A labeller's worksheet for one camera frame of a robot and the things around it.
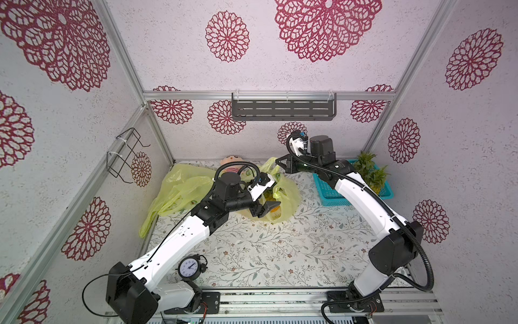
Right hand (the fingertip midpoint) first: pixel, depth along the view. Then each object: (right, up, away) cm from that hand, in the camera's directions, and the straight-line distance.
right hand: (276, 158), depth 75 cm
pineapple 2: (+45, -7, +14) cm, 48 cm away
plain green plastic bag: (-42, -11, +24) cm, 50 cm away
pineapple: (0, -21, +4) cm, 22 cm away
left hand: (-2, -14, -5) cm, 15 cm away
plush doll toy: (-23, +3, +34) cm, 42 cm away
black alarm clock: (-34, -43, +5) cm, 55 cm away
